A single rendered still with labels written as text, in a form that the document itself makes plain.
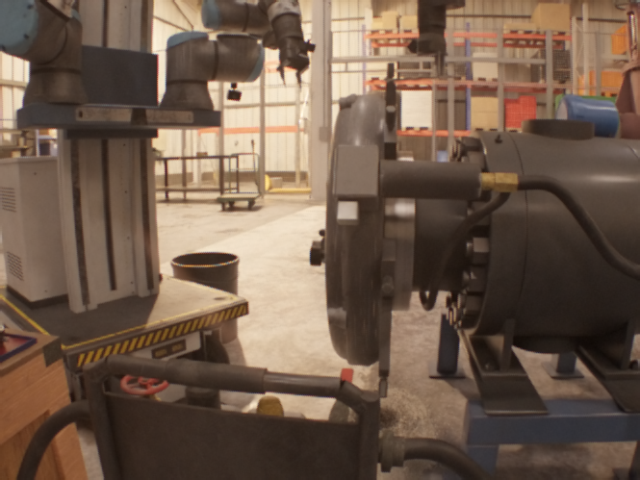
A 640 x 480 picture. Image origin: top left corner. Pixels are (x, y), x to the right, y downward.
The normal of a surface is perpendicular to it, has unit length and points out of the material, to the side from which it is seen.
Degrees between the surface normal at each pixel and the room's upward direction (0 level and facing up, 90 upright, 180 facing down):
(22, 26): 94
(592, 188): 57
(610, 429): 90
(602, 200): 65
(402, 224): 77
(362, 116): 37
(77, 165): 90
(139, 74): 90
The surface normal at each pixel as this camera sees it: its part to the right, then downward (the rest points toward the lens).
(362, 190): -0.14, -0.22
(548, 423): -0.14, 0.18
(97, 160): 0.78, 0.11
